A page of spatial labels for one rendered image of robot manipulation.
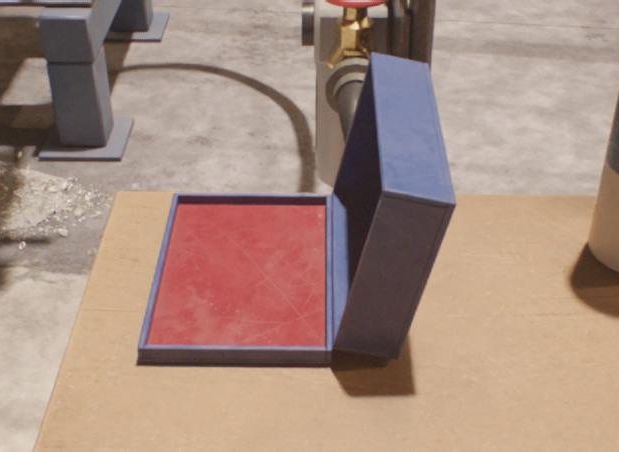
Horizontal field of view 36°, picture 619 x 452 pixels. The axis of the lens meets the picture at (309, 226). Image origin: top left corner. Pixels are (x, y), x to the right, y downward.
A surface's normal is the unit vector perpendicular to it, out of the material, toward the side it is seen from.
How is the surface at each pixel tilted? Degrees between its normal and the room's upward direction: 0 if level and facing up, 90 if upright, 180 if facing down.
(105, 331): 0
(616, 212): 90
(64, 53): 90
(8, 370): 0
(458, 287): 0
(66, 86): 90
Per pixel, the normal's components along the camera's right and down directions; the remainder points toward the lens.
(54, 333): 0.00, -0.82
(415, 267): -0.01, 0.58
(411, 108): 0.22, -0.79
